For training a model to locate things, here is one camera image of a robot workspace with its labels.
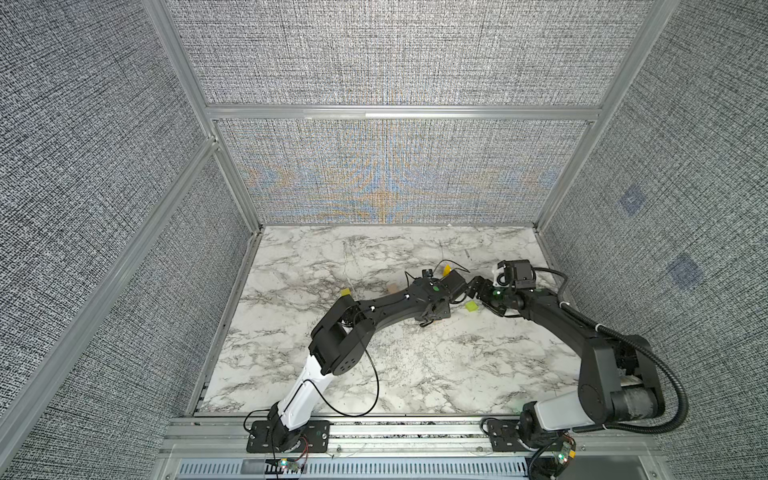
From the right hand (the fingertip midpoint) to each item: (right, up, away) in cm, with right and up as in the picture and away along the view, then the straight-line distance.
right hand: (472, 292), depth 92 cm
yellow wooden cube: (-40, -1, +7) cm, 41 cm away
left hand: (-11, -7, 0) cm, 13 cm away
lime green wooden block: (+1, -5, +4) cm, 7 cm away
